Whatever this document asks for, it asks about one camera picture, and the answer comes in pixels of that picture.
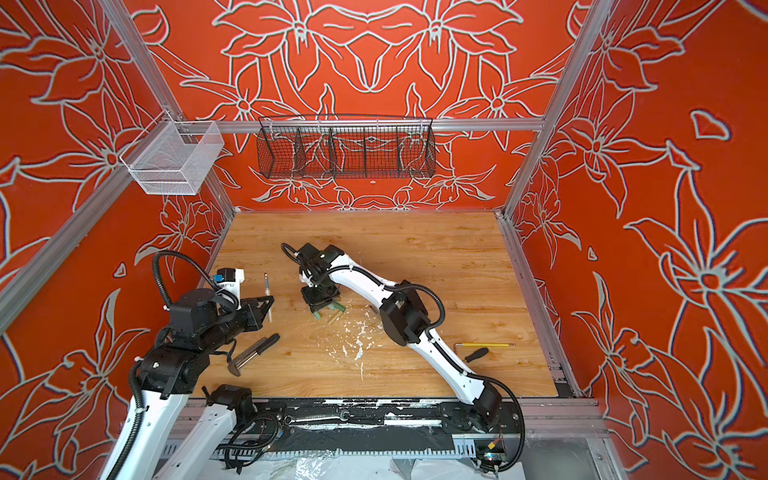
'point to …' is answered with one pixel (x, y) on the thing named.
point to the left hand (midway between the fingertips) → (269, 297)
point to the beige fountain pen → (268, 294)
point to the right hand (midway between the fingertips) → (308, 306)
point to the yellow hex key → (485, 345)
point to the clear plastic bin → (173, 157)
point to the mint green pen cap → (316, 315)
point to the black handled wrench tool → (235, 367)
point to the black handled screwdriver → (477, 354)
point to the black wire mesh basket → (346, 146)
